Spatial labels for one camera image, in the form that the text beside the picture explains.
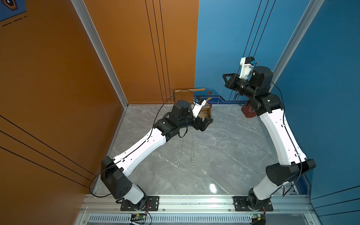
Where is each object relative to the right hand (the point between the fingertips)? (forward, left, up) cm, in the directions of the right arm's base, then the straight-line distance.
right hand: (223, 75), depth 66 cm
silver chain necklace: (-24, +21, -48) cm, 57 cm away
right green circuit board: (-50, -18, -52) cm, 74 cm away
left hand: (-11, +8, -15) cm, 20 cm away
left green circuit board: (-51, +43, -51) cm, 84 cm away
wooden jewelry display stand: (+21, +2, -48) cm, 52 cm away
